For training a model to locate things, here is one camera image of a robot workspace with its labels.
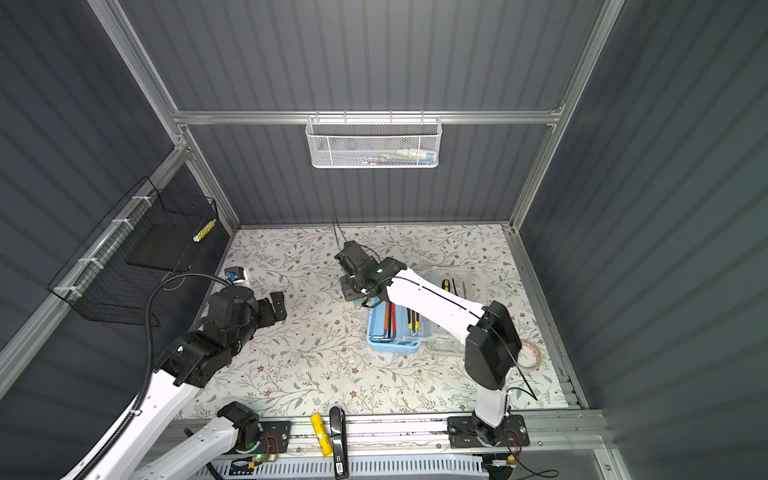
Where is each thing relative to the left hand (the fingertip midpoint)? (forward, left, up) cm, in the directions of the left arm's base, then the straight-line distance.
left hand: (266, 299), depth 72 cm
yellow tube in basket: (+16, +19, +6) cm, 26 cm away
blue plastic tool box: (-6, -41, -13) cm, 43 cm away
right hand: (+7, -20, -7) cm, 22 cm away
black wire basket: (0, +33, +8) cm, 34 cm away
